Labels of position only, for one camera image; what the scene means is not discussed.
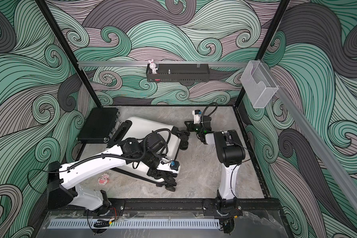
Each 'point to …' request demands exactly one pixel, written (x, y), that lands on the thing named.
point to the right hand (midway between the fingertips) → (183, 122)
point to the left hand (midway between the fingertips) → (170, 170)
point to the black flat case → (98, 125)
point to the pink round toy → (103, 180)
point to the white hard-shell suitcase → (137, 127)
